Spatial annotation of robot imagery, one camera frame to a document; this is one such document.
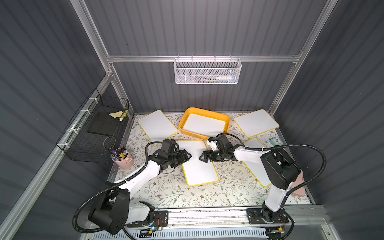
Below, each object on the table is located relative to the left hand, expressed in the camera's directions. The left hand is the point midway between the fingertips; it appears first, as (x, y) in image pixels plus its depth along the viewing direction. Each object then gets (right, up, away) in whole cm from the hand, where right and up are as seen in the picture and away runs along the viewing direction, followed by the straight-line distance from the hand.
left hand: (190, 159), depth 83 cm
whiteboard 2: (-26, +18, +29) cm, 43 cm away
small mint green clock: (+58, +8, +18) cm, 61 cm away
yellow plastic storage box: (+3, +31, +34) cm, 46 cm away
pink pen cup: (-38, +1, -1) cm, 38 cm away
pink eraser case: (+59, -16, -5) cm, 61 cm away
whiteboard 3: (+51, +22, +33) cm, 65 cm away
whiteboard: (+9, +19, +26) cm, 33 cm away
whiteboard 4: (+4, -8, +3) cm, 9 cm away
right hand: (+10, -1, +8) cm, 13 cm away
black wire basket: (-48, +13, -12) cm, 51 cm away
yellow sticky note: (-41, +25, -3) cm, 48 cm away
